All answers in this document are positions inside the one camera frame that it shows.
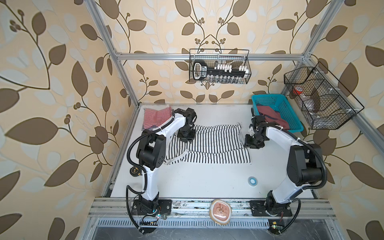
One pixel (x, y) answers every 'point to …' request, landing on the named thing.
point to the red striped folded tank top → (153, 118)
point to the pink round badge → (220, 212)
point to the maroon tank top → (271, 115)
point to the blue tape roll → (252, 181)
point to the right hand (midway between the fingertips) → (248, 147)
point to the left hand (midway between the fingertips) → (191, 140)
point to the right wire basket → (322, 100)
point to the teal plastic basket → (280, 103)
